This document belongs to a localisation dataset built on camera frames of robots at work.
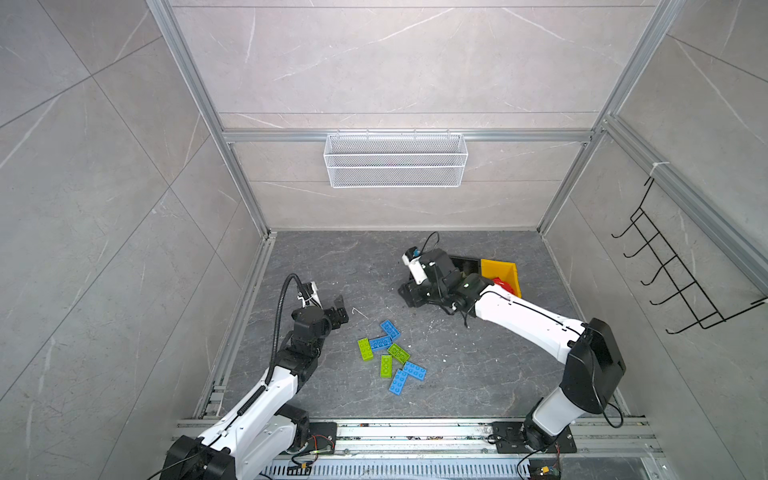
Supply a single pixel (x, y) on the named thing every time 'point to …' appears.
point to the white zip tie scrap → (352, 311)
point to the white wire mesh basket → (395, 160)
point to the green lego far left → (366, 349)
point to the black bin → (470, 265)
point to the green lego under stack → (398, 353)
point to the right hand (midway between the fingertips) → (408, 284)
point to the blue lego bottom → (398, 381)
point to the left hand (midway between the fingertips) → (326, 294)
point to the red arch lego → (507, 286)
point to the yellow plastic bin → (507, 271)
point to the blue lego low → (381, 343)
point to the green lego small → (386, 366)
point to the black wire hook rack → (705, 312)
